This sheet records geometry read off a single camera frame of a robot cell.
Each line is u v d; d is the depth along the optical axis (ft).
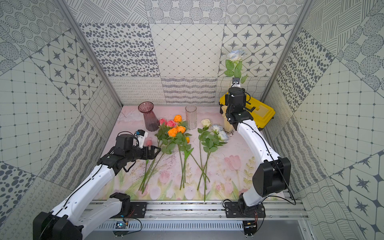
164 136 3.32
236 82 2.15
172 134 3.11
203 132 3.42
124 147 2.00
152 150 2.36
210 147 3.13
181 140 3.13
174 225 2.30
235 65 2.39
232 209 2.41
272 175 1.39
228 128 3.15
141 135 2.36
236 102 1.93
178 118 3.52
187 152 3.07
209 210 2.49
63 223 1.26
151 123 3.22
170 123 3.42
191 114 3.12
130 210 2.36
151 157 2.32
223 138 3.21
